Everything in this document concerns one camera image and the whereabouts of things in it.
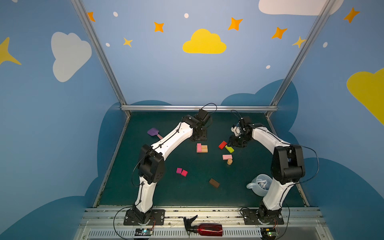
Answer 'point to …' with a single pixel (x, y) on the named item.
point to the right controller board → (268, 233)
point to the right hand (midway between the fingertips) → (232, 143)
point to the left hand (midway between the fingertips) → (203, 137)
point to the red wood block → (222, 145)
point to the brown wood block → (214, 183)
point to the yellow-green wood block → (230, 149)
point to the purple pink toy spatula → (153, 132)
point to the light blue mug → (260, 185)
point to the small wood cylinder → (229, 161)
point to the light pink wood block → (225, 157)
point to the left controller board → (143, 232)
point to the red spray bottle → (203, 230)
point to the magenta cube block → (179, 170)
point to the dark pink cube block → (184, 173)
